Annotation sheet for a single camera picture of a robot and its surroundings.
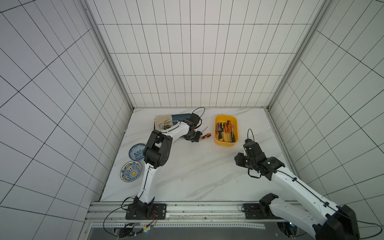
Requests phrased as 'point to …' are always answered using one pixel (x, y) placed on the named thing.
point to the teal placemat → (176, 117)
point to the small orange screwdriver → (207, 135)
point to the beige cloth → (161, 121)
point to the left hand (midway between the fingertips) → (194, 140)
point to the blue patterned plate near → (130, 171)
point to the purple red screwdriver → (217, 133)
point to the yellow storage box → (226, 130)
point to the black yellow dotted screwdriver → (233, 138)
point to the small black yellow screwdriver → (222, 131)
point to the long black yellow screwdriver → (220, 132)
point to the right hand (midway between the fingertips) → (231, 158)
